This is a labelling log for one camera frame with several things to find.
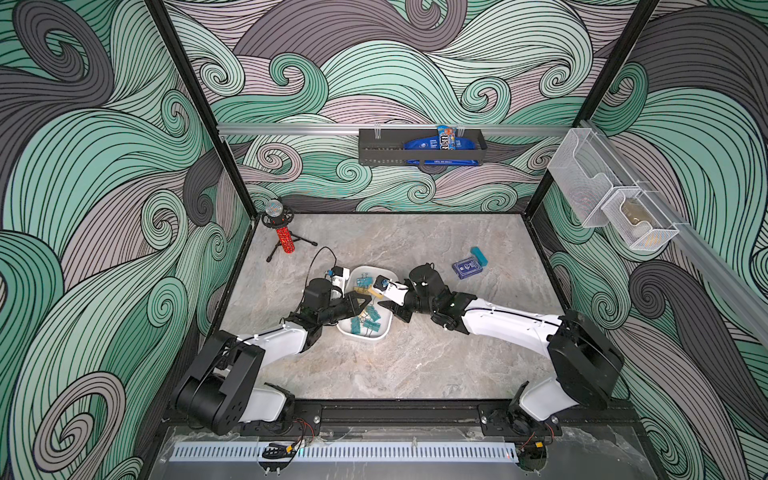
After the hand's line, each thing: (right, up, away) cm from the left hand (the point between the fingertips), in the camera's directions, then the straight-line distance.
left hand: (371, 295), depth 84 cm
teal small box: (+39, +9, +20) cm, 45 cm away
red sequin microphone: (-28, +25, +1) cm, 38 cm away
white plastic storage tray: (0, -9, +6) cm, 11 cm away
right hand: (+4, +1, -1) cm, 4 cm away
